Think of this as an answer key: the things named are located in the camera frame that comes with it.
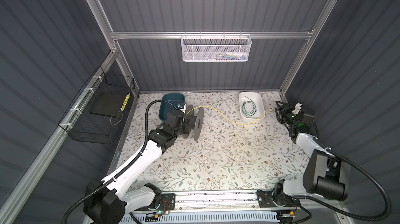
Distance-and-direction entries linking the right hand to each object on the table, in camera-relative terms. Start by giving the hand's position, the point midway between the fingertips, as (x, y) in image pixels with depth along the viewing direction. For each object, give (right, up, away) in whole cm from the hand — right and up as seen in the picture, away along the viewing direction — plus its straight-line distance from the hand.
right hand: (277, 104), depth 85 cm
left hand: (-50, -8, -5) cm, 51 cm away
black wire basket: (-91, -5, -13) cm, 92 cm away
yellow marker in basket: (-81, +1, -6) cm, 81 cm away
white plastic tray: (-6, -1, +27) cm, 27 cm away
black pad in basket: (-87, 0, -11) cm, 87 cm away
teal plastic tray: (-61, +4, +24) cm, 66 cm away
